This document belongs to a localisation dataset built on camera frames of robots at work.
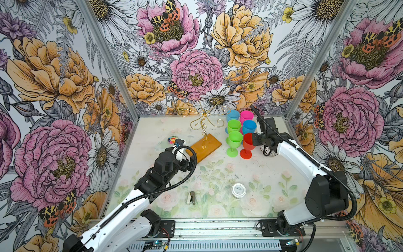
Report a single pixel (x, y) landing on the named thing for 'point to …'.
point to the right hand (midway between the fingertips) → (257, 141)
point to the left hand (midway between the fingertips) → (185, 155)
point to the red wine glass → (248, 145)
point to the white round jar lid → (238, 190)
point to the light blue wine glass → (232, 114)
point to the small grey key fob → (191, 198)
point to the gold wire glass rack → (199, 124)
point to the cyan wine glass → (248, 126)
